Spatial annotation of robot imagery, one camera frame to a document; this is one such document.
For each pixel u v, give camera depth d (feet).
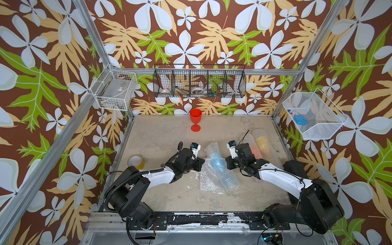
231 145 2.57
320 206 1.38
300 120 2.69
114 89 2.80
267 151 2.98
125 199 1.44
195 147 2.58
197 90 3.21
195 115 3.32
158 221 2.47
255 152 2.98
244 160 2.21
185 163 2.25
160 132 3.62
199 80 3.20
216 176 2.83
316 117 2.66
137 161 3.14
